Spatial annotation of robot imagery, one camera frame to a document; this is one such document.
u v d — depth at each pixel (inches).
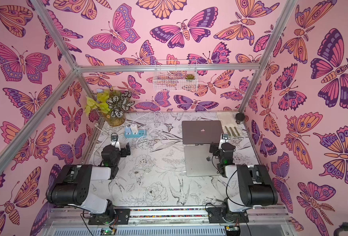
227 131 41.9
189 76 36.4
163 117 47.3
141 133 40.6
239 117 46.4
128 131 40.6
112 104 36.3
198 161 37.1
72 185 18.1
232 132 41.8
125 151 34.6
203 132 42.8
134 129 40.1
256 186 17.8
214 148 33.5
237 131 41.9
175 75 37.5
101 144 39.5
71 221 29.1
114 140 31.5
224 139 31.3
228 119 44.9
